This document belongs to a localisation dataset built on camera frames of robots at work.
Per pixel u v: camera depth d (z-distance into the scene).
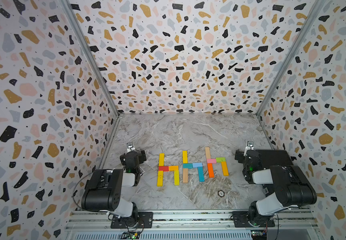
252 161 0.72
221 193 0.83
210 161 0.95
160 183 0.86
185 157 0.97
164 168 0.91
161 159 0.95
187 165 0.93
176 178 0.88
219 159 0.95
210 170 0.91
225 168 0.92
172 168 0.91
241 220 0.73
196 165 0.93
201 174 0.90
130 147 0.80
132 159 0.70
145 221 0.73
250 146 0.81
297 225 0.75
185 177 0.88
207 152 1.00
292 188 0.46
